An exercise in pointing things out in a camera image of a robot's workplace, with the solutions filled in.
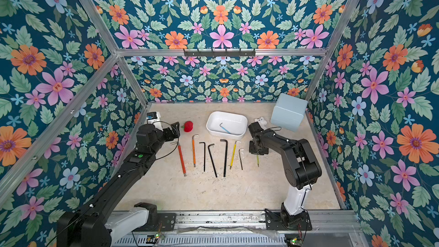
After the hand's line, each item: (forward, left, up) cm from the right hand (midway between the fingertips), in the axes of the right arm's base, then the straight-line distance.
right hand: (257, 150), depth 97 cm
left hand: (0, +43, +24) cm, 49 cm away
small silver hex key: (-5, +10, +1) cm, 11 cm away
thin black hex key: (-3, +30, +1) cm, 30 cm away
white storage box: (+18, +18, 0) cm, 26 cm away
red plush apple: (+14, +42, +4) cm, 45 cm away
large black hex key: (-14, +18, 0) cm, 23 cm away
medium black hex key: (-6, +26, +1) cm, 27 cm away
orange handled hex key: (-1, +36, +1) cm, 36 cm away
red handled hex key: (-6, +42, +2) cm, 43 cm away
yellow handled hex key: (-2, +13, 0) cm, 13 cm away
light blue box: (+17, -18, +15) cm, 29 cm away
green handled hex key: (-6, 0, 0) cm, 6 cm away
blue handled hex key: (+14, +19, +1) cm, 24 cm away
